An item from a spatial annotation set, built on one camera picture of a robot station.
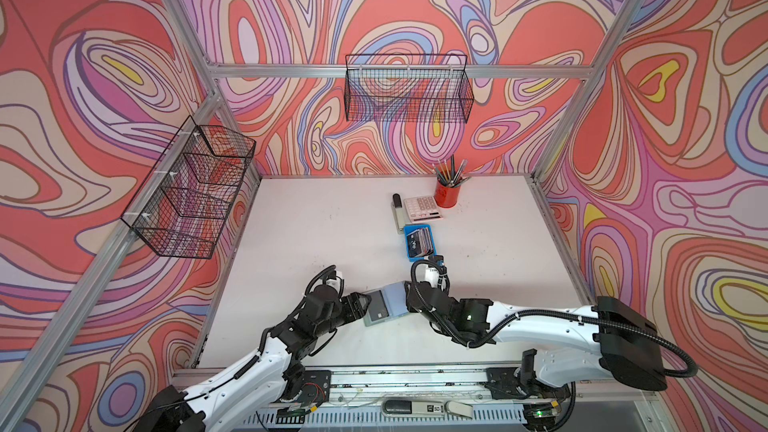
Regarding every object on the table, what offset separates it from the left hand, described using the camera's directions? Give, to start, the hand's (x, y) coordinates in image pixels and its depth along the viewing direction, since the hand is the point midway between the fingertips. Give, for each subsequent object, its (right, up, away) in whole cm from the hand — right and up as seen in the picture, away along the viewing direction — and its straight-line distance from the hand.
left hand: (371, 301), depth 82 cm
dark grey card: (+2, -4, +5) cm, 7 cm away
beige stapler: (+8, +24, +23) cm, 34 cm away
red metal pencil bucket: (+26, +30, +24) cm, 46 cm away
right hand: (+12, +3, -1) cm, 12 cm away
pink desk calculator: (+17, +25, +26) cm, 40 cm away
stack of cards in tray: (+15, +15, +14) cm, 25 cm away
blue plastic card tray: (+13, +19, +19) cm, 30 cm away
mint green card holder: (+5, -2, +4) cm, 7 cm away
